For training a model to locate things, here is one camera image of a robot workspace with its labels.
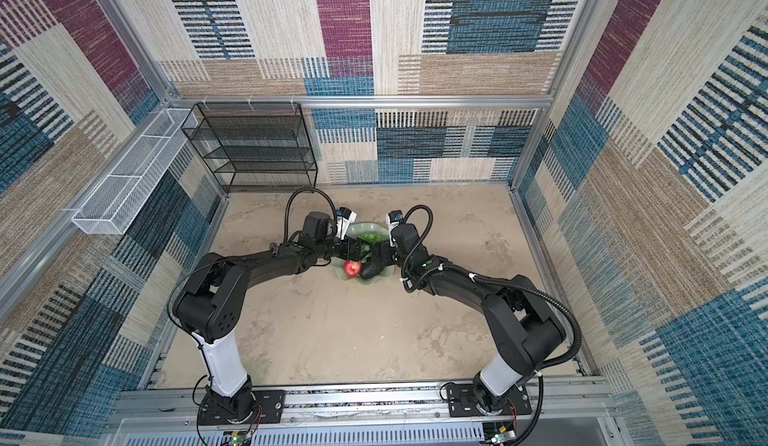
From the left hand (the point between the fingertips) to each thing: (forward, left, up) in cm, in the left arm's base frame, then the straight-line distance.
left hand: (368, 241), depth 93 cm
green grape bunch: (-1, -1, +3) cm, 3 cm away
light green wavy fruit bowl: (+6, -2, -4) cm, 7 cm away
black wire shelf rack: (+36, +41, +8) cm, 55 cm away
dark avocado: (-8, -1, -3) cm, 8 cm away
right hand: (-3, -5, +1) cm, 6 cm away
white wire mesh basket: (-5, +58, +24) cm, 63 cm away
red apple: (-7, +5, -4) cm, 9 cm away
